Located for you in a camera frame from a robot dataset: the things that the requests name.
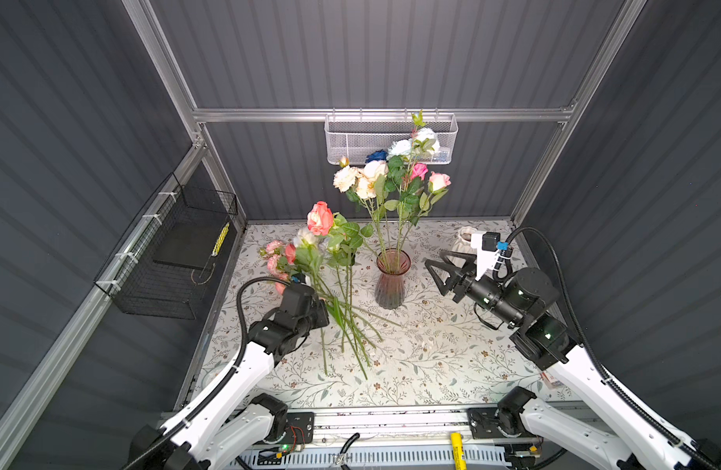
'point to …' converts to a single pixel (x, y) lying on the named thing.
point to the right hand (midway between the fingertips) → (438, 261)
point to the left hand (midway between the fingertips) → (323, 306)
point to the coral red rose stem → (345, 235)
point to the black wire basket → (166, 267)
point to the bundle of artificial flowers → (323, 251)
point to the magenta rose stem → (412, 206)
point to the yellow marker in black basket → (221, 240)
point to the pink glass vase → (392, 265)
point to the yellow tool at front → (456, 441)
